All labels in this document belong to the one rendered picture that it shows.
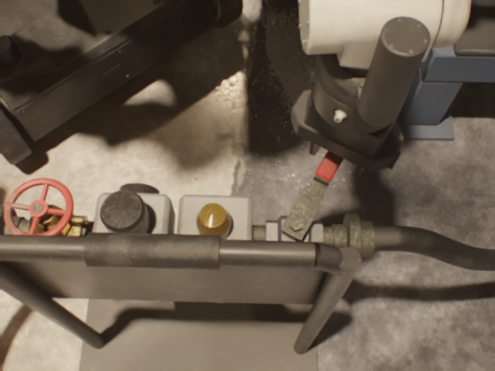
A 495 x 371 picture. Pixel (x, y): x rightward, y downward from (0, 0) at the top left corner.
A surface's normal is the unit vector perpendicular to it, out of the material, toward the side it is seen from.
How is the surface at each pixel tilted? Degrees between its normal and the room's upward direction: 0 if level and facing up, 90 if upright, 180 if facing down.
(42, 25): 0
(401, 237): 16
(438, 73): 90
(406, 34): 0
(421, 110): 90
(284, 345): 0
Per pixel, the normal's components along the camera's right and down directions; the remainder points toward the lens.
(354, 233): 0.00, -0.26
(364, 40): 0.07, 0.89
